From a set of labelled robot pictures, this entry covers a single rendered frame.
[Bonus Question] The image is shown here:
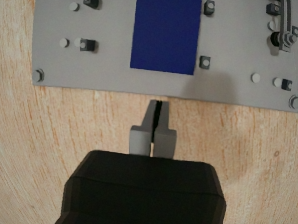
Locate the grey metal fixture plate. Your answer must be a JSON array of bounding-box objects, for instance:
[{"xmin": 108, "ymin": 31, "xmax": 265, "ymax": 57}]
[{"xmin": 32, "ymin": 0, "xmax": 298, "ymax": 113}]

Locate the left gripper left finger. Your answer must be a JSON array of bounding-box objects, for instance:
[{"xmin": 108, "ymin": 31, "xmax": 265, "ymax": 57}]
[{"xmin": 129, "ymin": 99, "xmax": 160, "ymax": 157}]

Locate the grey toggle clamp with red handle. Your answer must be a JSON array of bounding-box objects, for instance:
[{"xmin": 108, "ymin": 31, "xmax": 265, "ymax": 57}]
[{"xmin": 270, "ymin": 0, "xmax": 297, "ymax": 52}]

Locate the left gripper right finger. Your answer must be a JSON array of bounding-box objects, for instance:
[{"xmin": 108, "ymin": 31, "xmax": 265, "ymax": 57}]
[{"xmin": 152, "ymin": 100, "xmax": 177, "ymax": 160}]

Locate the dark blue flat plate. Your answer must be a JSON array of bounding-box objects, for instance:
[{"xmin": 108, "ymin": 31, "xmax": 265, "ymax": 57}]
[{"xmin": 130, "ymin": 0, "xmax": 202, "ymax": 76}]

